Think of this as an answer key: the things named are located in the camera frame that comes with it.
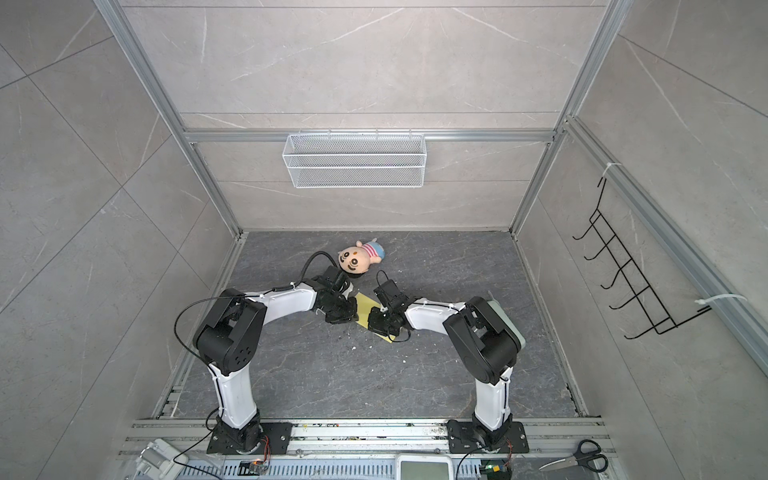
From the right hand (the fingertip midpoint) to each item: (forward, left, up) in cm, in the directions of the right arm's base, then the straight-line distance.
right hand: (368, 325), depth 93 cm
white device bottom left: (-35, +48, +3) cm, 59 cm away
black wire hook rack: (-10, -63, +31) cm, 71 cm away
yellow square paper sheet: (+2, +1, +9) cm, 9 cm away
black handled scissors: (-35, -55, -1) cm, 65 cm away
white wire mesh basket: (+47, +4, +30) cm, 56 cm away
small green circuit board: (-38, -32, -1) cm, 49 cm away
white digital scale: (-37, -14, +5) cm, 40 cm away
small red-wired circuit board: (-36, +26, +1) cm, 44 cm away
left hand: (+4, +3, +1) cm, 5 cm away
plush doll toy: (+21, +4, +8) cm, 23 cm away
